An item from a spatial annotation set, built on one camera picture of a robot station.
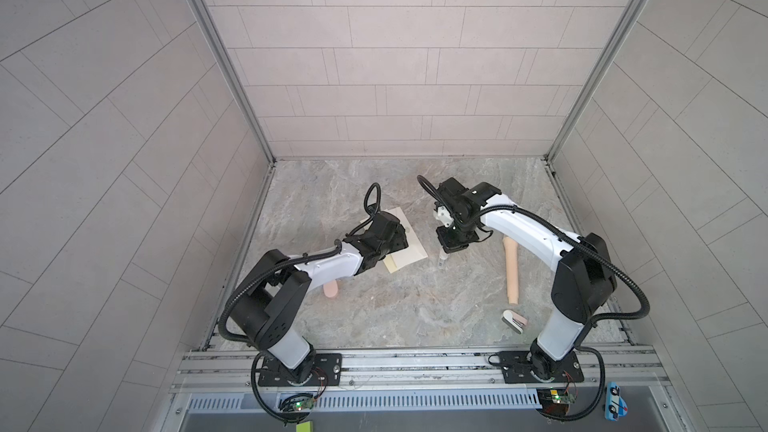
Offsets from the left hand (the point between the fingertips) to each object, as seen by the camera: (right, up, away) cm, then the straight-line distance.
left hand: (407, 233), depth 90 cm
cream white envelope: (+2, -6, +1) cm, 7 cm away
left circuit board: (-23, -33, -26) cm, 48 cm away
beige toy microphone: (+30, -10, -5) cm, 32 cm away
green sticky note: (-22, -37, -27) cm, 51 cm away
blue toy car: (+46, -34, -24) cm, 62 cm away
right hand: (+10, -4, -8) cm, 13 cm away
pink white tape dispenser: (+28, -21, -13) cm, 37 cm away
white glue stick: (+10, -5, -6) cm, 13 cm away
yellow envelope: (-5, -9, -1) cm, 10 cm away
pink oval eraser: (-22, -14, -8) cm, 27 cm away
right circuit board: (+34, -35, -22) cm, 53 cm away
